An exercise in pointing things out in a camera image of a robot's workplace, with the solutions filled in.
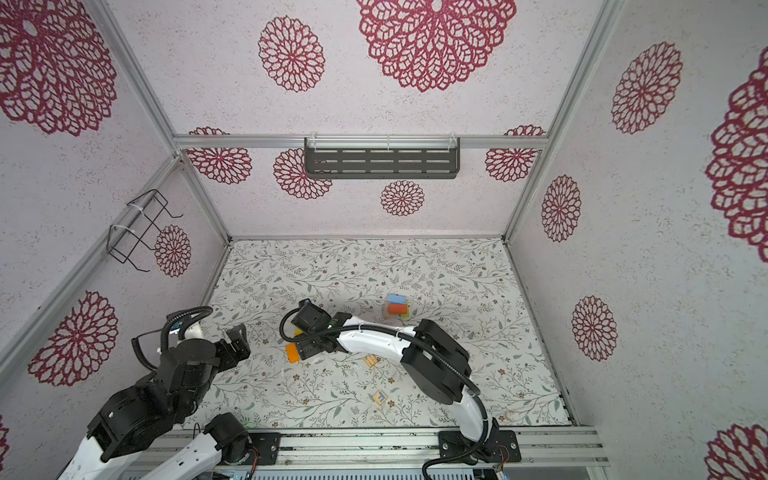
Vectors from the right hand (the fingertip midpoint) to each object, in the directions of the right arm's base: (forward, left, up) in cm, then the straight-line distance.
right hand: (307, 337), depth 86 cm
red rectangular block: (+16, -26, -8) cm, 31 cm away
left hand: (-10, +12, +17) cm, 23 cm away
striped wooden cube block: (-4, -18, -6) cm, 20 cm away
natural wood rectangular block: (+14, -22, -7) cm, 27 cm away
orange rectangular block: (-1, +6, -8) cm, 10 cm away
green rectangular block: (+13, -29, -7) cm, 32 cm away
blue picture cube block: (-14, -21, -7) cm, 26 cm away
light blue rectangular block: (+19, -25, -7) cm, 32 cm away
